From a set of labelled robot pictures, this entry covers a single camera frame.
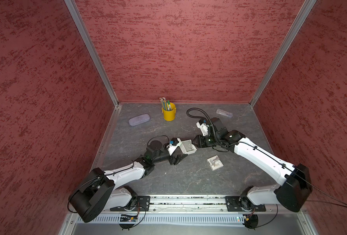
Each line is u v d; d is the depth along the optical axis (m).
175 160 0.71
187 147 0.79
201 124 0.72
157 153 0.67
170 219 0.71
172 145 0.69
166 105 1.03
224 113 1.14
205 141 0.69
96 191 0.42
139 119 1.07
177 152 0.71
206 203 0.76
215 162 0.87
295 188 0.40
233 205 0.73
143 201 0.74
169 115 1.08
